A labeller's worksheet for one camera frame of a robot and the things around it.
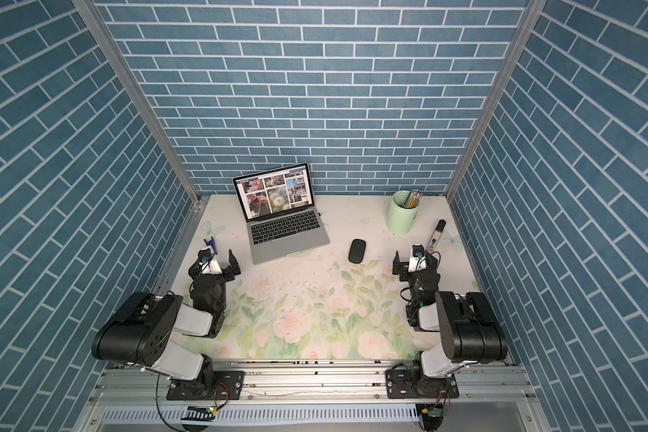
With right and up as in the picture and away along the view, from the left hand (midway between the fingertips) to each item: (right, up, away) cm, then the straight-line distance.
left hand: (222, 253), depth 88 cm
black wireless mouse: (+46, -1, +14) cm, 48 cm away
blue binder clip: (-12, +2, +17) cm, 20 cm away
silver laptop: (+13, +17, +23) cm, 31 cm away
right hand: (+65, 0, +3) cm, 65 cm away
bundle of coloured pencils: (+66, +19, +11) cm, 70 cm away
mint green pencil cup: (+62, +14, +12) cm, 65 cm away
